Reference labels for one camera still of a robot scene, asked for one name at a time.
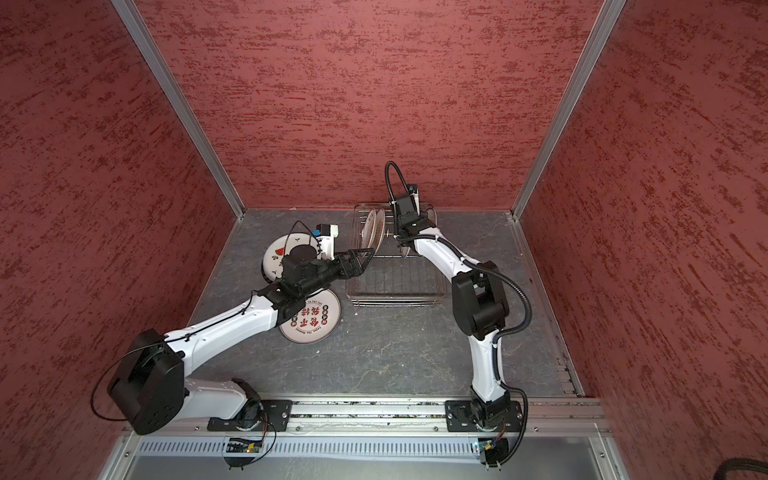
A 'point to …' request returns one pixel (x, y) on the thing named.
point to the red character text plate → (316, 319)
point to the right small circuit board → (494, 447)
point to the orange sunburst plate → (369, 228)
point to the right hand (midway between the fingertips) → (413, 218)
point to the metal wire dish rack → (395, 276)
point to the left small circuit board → (240, 445)
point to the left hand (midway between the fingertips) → (365, 258)
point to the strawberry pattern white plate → (279, 247)
